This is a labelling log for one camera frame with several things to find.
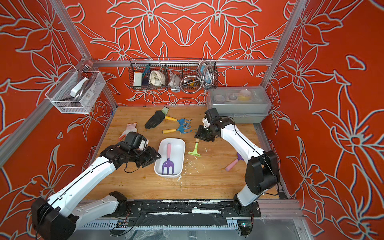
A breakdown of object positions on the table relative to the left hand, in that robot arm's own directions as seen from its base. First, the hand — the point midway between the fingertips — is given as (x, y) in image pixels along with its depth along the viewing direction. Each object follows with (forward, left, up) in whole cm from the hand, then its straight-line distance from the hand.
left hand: (159, 157), depth 75 cm
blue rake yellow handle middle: (+31, -8, -16) cm, 36 cm away
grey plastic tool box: (+44, -52, -1) cm, 68 cm away
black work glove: (+36, +13, -13) cm, 41 cm away
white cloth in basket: (+43, +7, +18) cm, 47 cm away
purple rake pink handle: (+3, -39, -13) cm, 41 cm away
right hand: (+13, -17, +1) cm, 21 cm away
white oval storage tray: (+8, -7, -15) cm, 19 cm away
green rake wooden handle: (+5, -18, -2) cm, 19 cm away
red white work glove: (+29, +29, -14) cm, 43 cm away
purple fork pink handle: (+3, -3, -14) cm, 15 cm away
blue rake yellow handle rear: (+37, -8, -15) cm, 40 cm away
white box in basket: (+42, +20, +18) cm, 50 cm away
